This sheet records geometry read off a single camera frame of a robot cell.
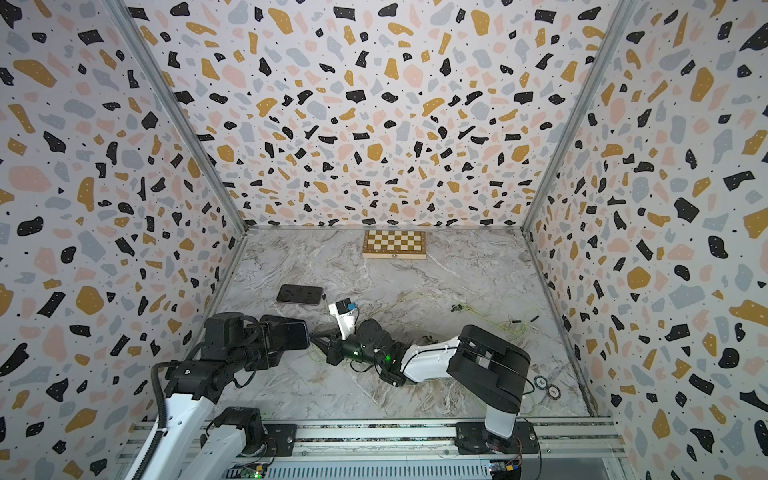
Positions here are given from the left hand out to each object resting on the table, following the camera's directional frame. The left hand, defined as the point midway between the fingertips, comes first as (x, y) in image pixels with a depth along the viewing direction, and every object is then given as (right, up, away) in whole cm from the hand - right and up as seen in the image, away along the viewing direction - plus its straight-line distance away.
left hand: (288, 326), depth 77 cm
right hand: (+7, -3, -4) cm, 9 cm away
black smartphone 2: (-5, -4, +8) cm, 10 cm away
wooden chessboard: (+27, +23, +36) cm, 50 cm away
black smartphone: (-1, +7, +13) cm, 15 cm away
